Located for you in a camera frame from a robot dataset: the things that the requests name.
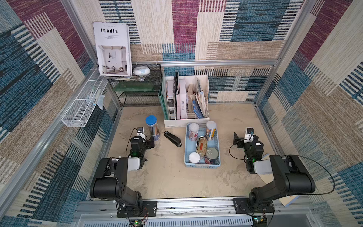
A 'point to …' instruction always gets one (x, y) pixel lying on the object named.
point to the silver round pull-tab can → (211, 156)
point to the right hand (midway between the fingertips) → (243, 131)
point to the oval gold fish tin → (201, 146)
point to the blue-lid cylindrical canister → (151, 121)
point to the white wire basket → (82, 108)
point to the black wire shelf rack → (138, 91)
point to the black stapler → (173, 138)
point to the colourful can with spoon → (211, 130)
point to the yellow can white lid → (194, 157)
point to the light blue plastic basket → (190, 146)
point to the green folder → (162, 96)
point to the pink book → (181, 100)
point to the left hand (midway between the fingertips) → (144, 136)
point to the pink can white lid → (193, 132)
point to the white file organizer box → (187, 99)
